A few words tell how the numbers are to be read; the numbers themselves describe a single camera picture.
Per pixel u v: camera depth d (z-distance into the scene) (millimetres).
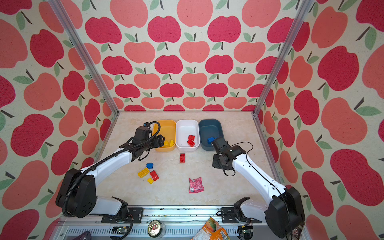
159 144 803
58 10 704
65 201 436
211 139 1010
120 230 716
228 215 736
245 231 728
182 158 932
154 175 867
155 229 616
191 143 1006
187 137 1050
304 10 703
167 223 732
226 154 572
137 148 634
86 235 661
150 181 859
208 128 1075
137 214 747
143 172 873
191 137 1044
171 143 985
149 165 928
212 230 687
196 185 821
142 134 674
